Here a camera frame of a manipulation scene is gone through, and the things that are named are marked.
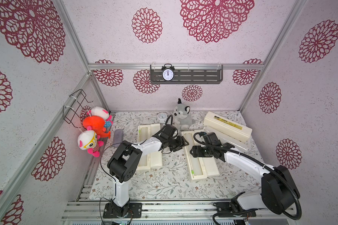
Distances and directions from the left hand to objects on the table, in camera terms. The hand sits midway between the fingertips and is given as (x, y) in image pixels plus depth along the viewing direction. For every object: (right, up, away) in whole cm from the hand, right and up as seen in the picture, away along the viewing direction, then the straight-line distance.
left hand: (187, 146), depth 90 cm
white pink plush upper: (-56, +22, +5) cm, 60 cm away
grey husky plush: (-3, +22, +5) cm, 22 cm away
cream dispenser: (+30, +12, +10) cm, 34 cm away
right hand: (+4, -2, -3) cm, 5 cm away
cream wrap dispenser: (-22, -8, -5) cm, 24 cm away
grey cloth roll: (-48, +5, +11) cm, 49 cm away
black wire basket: (-64, +20, -14) cm, 69 cm away
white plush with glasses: (-57, +5, -11) cm, 59 cm away
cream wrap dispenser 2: (+6, -12, -8) cm, 16 cm away
